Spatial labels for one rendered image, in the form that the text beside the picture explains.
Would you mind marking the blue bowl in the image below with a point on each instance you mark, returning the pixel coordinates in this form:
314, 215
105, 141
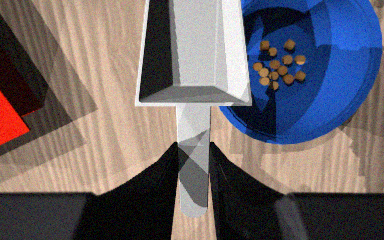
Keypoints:
342, 43

